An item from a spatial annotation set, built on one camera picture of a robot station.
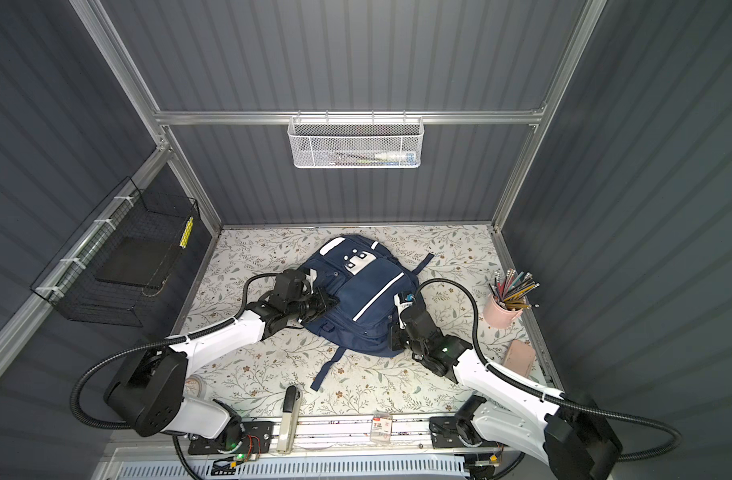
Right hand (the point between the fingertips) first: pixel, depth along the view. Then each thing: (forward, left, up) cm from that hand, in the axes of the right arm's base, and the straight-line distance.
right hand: (391, 328), depth 83 cm
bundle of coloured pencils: (+11, -36, +1) cm, 38 cm away
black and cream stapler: (-19, +26, -4) cm, 33 cm away
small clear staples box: (-23, +3, -6) cm, 25 cm away
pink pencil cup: (+5, -31, -2) cm, 31 cm away
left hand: (+8, +14, +3) cm, 17 cm away
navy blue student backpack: (+16, +7, +2) cm, 18 cm away
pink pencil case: (-6, -36, -7) cm, 37 cm away
